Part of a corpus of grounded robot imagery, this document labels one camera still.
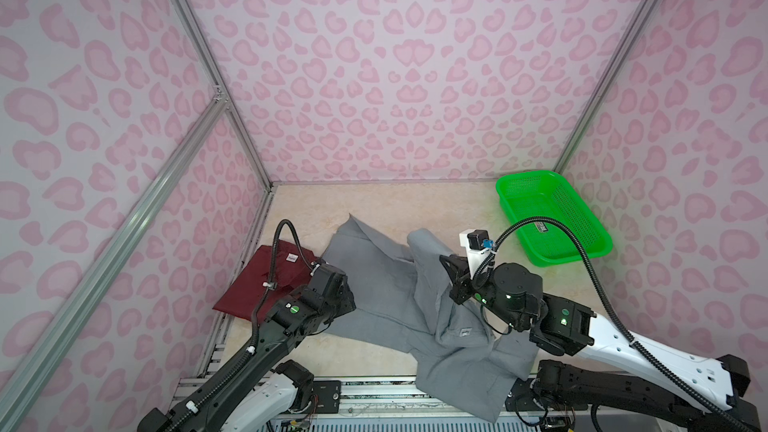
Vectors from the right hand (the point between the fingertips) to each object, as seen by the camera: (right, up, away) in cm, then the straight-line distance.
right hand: (439, 259), depth 64 cm
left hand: (-22, -12, +15) cm, 29 cm away
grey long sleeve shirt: (-7, -17, +25) cm, 31 cm away
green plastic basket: (+49, +16, +50) cm, 72 cm away
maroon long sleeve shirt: (-58, -9, +34) cm, 68 cm away
